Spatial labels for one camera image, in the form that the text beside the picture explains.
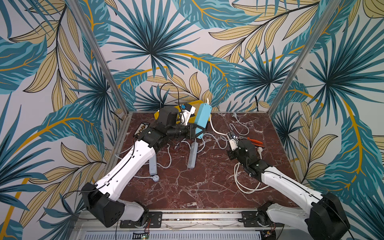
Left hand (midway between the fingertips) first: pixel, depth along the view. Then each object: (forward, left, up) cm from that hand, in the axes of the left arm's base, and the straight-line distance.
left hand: (201, 132), depth 67 cm
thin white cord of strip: (+15, -12, -28) cm, 34 cm away
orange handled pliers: (+17, -40, -33) cm, 54 cm away
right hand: (+6, -18, -17) cm, 25 cm away
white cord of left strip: (-10, +25, -32) cm, 41 cm away
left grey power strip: (-4, +27, -30) cm, 40 cm away
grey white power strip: (+4, +4, -29) cm, 29 cm away
